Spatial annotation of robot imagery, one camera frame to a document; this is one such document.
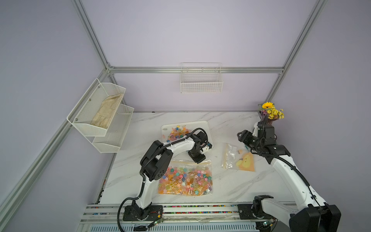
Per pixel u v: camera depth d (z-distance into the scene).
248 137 0.71
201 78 0.95
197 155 0.81
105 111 0.80
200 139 0.72
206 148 0.86
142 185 0.56
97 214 0.75
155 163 0.52
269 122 0.93
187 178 0.84
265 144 0.59
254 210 0.68
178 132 1.07
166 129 1.08
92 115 0.77
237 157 0.93
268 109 0.88
